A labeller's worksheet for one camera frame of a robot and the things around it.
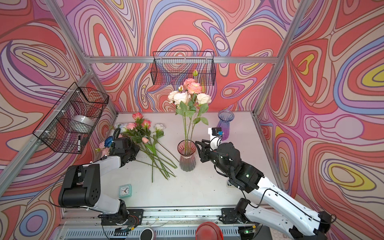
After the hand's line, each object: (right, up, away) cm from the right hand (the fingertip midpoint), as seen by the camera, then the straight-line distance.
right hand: (199, 145), depth 66 cm
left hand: (-37, -3, +29) cm, 47 cm away
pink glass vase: (-6, -3, +14) cm, 16 cm away
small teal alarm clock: (-40, -27, +14) cm, 50 cm away
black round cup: (-24, -39, -1) cm, 46 cm away
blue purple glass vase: (+17, +15, +27) cm, 35 cm away
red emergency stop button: (+5, -41, +3) cm, 41 cm away
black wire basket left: (-62, +10, +3) cm, 63 cm away
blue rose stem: (-57, -1, +27) cm, 63 cm away
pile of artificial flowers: (-28, -8, +27) cm, 40 cm away
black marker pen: (-59, 0, +6) cm, 59 cm away
